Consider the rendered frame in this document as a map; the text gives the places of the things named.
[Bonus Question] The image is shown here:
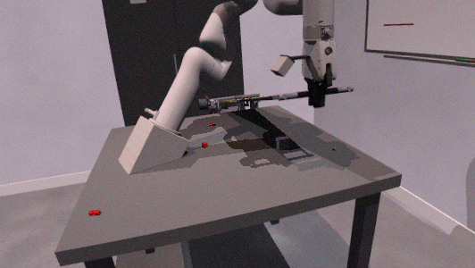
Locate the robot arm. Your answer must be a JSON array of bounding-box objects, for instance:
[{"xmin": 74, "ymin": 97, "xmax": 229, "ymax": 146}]
[{"xmin": 145, "ymin": 0, "xmax": 335, "ymax": 136}]

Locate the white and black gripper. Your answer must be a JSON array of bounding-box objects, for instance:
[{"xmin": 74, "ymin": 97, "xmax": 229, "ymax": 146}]
[{"xmin": 302, "ymin": 38, "xmax": 337, "ymax": 108}]

